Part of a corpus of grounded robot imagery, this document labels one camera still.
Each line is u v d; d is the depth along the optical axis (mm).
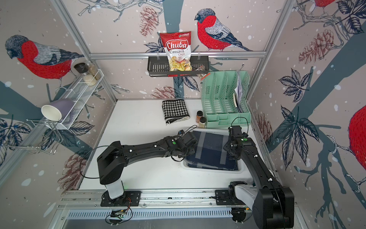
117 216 704
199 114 1007
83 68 778
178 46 810
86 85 856
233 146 588
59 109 611
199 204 728
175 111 1076
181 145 635
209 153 819
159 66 949
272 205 377
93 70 854
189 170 779
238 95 925
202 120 951
